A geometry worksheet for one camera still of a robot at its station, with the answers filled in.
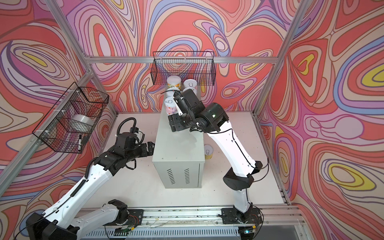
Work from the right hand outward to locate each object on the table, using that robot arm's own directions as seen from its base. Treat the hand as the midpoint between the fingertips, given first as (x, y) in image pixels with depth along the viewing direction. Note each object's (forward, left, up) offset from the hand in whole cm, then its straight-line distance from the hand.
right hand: (179, 124), depth 65 cm
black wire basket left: (+5, +53, -3) cm, 54 cm away
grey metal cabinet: (-15, 0, -3) cm, 15 cm away
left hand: (+1, +17, -17) cm, 24 cm away
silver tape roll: (+7, +48, -3) cm, 48 cm away
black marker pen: (-1, +50, -10) cm, 51 cm away
